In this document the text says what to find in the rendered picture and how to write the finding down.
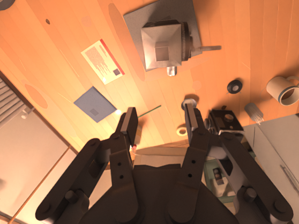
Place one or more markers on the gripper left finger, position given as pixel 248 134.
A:
pixel 121 163

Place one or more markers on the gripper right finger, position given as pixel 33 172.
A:
pixel 193 149

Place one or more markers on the grey round disc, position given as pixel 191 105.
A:
pixel 192 99

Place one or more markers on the black round lens cap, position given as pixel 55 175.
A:
pixel 234 87

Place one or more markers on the black ribbed focus knob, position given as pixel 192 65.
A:
pixel 186 42

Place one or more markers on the dark round object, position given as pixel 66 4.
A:
pixel 5 3

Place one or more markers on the green tray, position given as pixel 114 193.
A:
pixel 210 170

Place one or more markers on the small card with two buttons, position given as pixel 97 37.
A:
pixel 217 174

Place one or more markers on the green thin pencil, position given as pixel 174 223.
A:
pixel 150 111

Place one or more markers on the silver blower brush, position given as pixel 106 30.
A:
pixel 254 112

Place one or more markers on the grey cabinet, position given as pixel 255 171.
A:
pixel 275 149

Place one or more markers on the white cupboard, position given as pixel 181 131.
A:
pixel 28 151

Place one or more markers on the white card with red edge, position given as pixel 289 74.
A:
pixel 102 61

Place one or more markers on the cream mug with blue band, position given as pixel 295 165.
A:
pixel 281 90

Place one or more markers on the grey ribbed radiator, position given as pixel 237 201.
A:
pixel 10 100

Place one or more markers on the grey square mat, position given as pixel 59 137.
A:
pixel 144 14

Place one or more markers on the black small box camera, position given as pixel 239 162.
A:
pixel 225 121

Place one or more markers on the silver camera knob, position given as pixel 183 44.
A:
pixel 172 71

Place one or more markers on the grey camera crank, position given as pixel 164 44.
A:
pixel 209 48

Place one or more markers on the grey twin lens camera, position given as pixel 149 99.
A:
pixel 161 44

